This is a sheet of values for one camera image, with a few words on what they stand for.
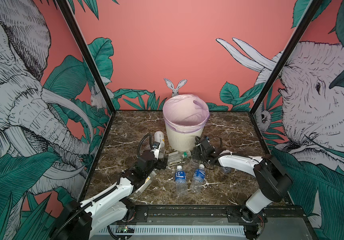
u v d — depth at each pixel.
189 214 0.75
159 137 0.98
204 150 0.70
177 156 0.93
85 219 0.40
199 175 0.82
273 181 0.45
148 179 0.82
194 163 0.88
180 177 0.82
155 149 0.71
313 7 0.69
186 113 0.96
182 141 0.86
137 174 0.63
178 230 0.70
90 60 0.90
